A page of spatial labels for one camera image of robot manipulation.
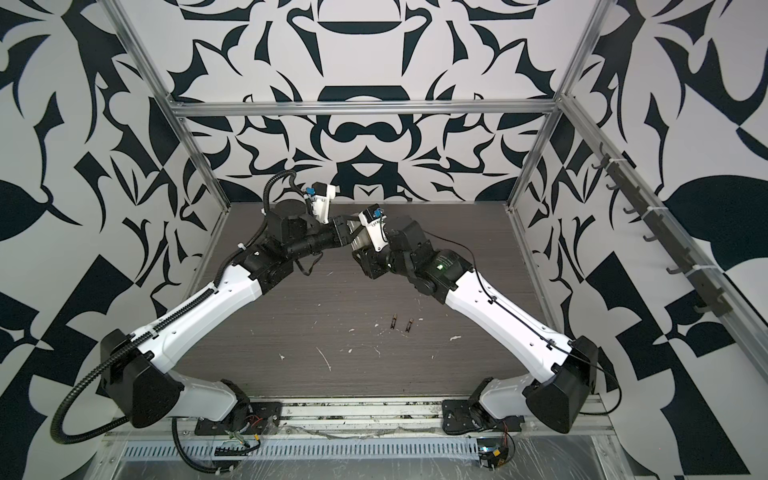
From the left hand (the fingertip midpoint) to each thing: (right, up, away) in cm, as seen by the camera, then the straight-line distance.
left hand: (367, 214), depth 69 cm
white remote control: (-1, -6, 0) cm, 6 cm away
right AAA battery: (+11, -32, +20) cm, 39 cm away
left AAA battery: (+6, -31, +20) cm, 38 cm away
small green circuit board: (+29, -56, +2) cm, 63 cm away
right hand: (-1, -8, +1) cm, 8 cm away
